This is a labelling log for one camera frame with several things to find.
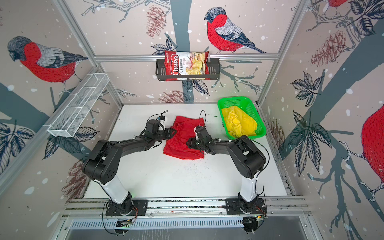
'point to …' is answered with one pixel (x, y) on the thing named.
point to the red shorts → (177, 146)
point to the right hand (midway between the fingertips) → (187, 146)
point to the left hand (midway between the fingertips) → (175, 130)
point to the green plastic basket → (246, 105)
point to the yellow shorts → (238, 122)
